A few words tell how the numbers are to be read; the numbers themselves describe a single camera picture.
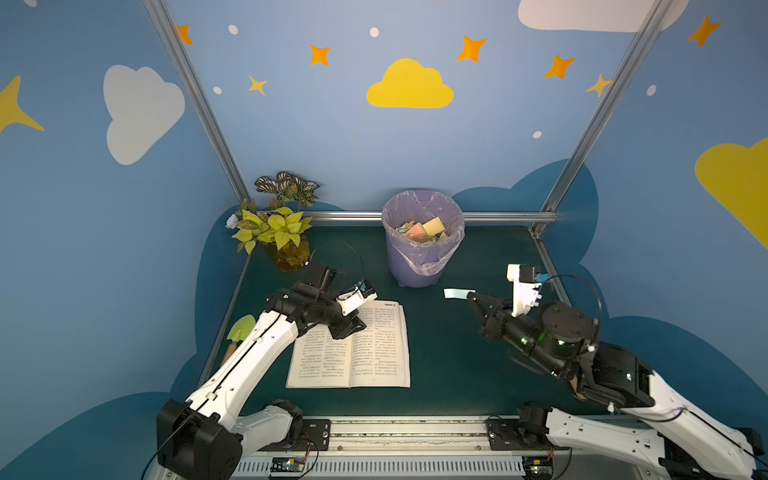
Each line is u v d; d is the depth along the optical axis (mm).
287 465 717
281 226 876
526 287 493
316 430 751
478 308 565
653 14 702
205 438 369
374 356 841
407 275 851
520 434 651
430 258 841
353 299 665
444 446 741
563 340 391
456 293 616
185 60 765
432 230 1011
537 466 720
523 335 483
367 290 662
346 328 662
